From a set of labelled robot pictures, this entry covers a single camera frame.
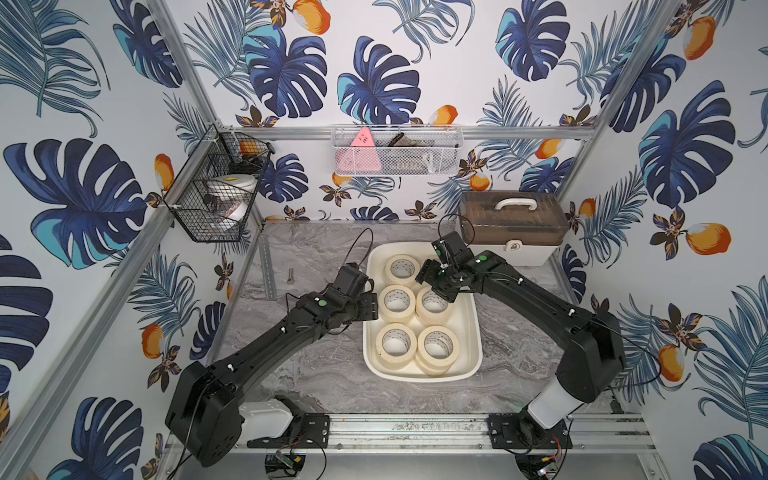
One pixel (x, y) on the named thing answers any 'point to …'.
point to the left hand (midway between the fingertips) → (370, 302)
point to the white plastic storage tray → (465, 320)
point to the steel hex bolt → (290, 280)
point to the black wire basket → (220, 152)
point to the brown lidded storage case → (524, 228)
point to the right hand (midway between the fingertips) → (422, 281)
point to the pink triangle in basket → (362, 155)
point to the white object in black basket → (228, 197)
